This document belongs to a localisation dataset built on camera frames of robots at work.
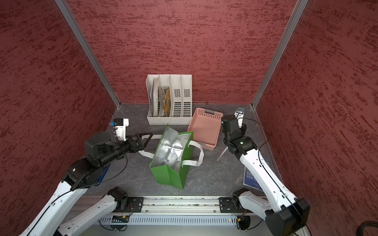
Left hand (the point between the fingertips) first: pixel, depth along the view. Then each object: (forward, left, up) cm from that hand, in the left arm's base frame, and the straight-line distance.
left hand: (146, 138), depth 64 cm
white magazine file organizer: (+52, -10, -30) cm, 61 cm away
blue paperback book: (-9, -54, -30) cm, 62 cm away
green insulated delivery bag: (+5, -19, -27) cm, 34 cm away
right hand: (+12, -42, -5) cm, 44 cm away
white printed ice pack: (+2, -8, -27) cm, 28 cm away
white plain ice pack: (+2, -38, -14) cm, 41 cm away
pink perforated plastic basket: (+31, -30, -31) cm, 53 cm away
